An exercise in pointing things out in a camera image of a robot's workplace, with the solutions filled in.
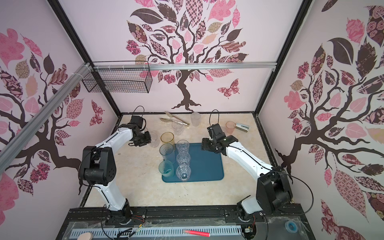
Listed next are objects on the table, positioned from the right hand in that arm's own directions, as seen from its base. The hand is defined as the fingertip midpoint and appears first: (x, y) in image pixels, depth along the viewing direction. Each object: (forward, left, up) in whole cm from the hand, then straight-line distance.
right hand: (205, 144), depth 85 cm
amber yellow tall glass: (+6, +23, -1) cm, 24 cm away
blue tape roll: (-40, -40, -14) cm, 58 cm away
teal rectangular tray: (-12, 0, -5) cm, 13 cm away
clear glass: (+5, +14, -11) cm, 18 cm away
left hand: (+6, +36, -7) cm, 37 cm away
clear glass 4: (+22, +19, -12) cm, 32 cm away
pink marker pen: (-42, +4, -14) cm, 44 cm away
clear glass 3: (-12, +13, -13) cm, 22 cm away
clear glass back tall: (+28, +6, -8) cm, 30 cm away
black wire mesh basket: (+40, +55, +21) cm, 71 cm away
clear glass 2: (-3, +14, -12) cm, 18 cm away
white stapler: (+22, -31, -13) cm, 40 cm away
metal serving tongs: (+31, +28, -13) cm, 43 cm away
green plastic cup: (-11, +23, -9) cm, 27 cm away
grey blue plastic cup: (-1, +24, -6) cm, 24 cm away
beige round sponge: (-42, +58, -12) cm, 73 cm away
